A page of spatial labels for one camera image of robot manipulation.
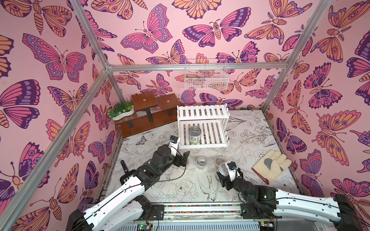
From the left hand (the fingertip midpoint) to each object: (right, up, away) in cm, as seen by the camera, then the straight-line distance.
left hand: (182, 147), depth 76 cm
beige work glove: (+53, -13, +13) cm, 56 cm away
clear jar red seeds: (+21, -10, +11) cm, 26 cm away
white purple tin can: (+7, +6, +4) cm, 10 cm away
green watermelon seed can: (+21, -11, -2) cm, 24 cm away
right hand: (+21, -13, +1) cm, 25 cm away
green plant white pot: (-40, +21, +16) cm, 48 cm away
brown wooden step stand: (-25, +21, +30) cm, 45 cm away
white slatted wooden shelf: (+16, +15, +3) cm, 22 cm away
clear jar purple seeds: (+11, -10, +9) cm, 18 cm away
